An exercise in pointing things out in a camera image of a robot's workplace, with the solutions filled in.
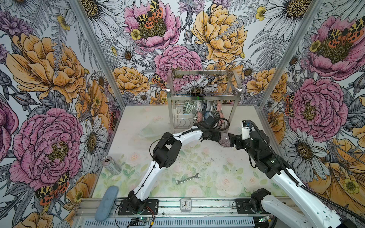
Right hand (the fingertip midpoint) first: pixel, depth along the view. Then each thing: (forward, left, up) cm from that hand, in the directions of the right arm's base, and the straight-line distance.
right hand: (237, 136), depth 77 cm
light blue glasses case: (-26, +69, -18) cm, 76 cm away
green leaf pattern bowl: (+33, +25, -10) cm, 43 cm away
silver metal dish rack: (+39, +20, -4) cm, 44 cm away
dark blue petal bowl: (+34, +12, -10) cm, 37 cm away
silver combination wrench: (-13, +21, -22) cm, 33 cm away
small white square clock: (-27, +28, -20) cm, 44 cm away
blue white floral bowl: (+30, +12, -16) cm, 36 cm away
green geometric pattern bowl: (+34, +18, -9) cm, 39 cm away
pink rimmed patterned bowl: (+34, +3, -9) cm, 35 cm away
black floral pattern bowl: (+22, +19, -10) cm, 31 cm away
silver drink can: (-9, +68, -7) cm, 69 cm away
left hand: (+10, +7, -19) cm, 23 cm away
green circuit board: (-33, +51, -23) cm, 66 cm away
